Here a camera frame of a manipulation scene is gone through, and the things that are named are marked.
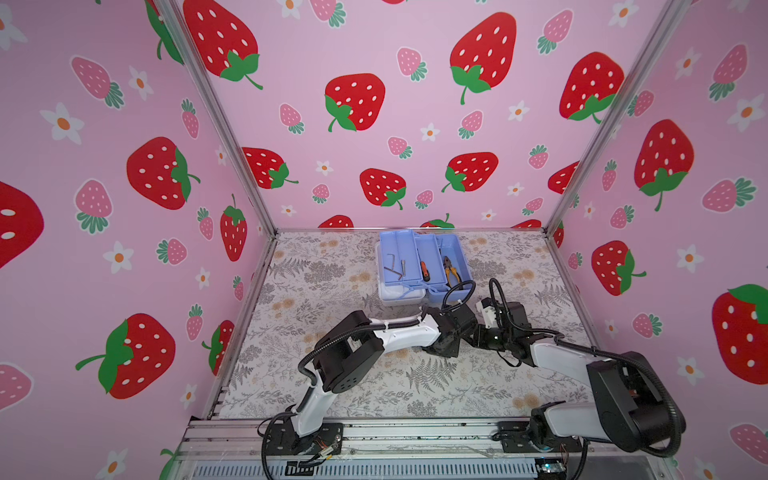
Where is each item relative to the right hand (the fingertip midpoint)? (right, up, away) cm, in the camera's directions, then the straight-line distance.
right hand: (462, 333), depth 89 cm
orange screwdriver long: (-11, +19, +8) cm, 23 cm away
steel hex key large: (-21, +19, +5) cm, 29 cm away
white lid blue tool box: (-15, +21, +6) cm, 26 cm away
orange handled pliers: (-1, +20, +18) cm, 27 cm away
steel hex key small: (-21, +21, +8) cm, 31 cm away
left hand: (-4, -5, -1) cm, 7 cm away
